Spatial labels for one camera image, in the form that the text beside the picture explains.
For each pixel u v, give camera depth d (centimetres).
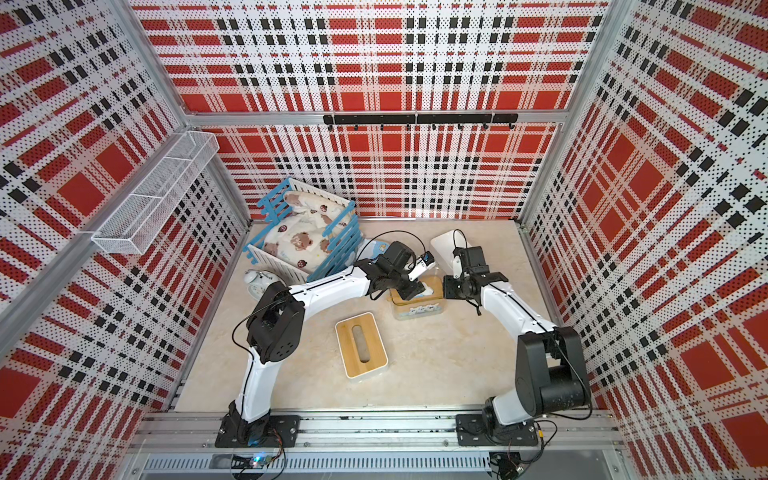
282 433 74
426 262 81
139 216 72
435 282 98
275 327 52
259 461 69
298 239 104
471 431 73
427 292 93
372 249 107
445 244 111
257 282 90
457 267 82
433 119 93
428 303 89
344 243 104
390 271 73
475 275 64
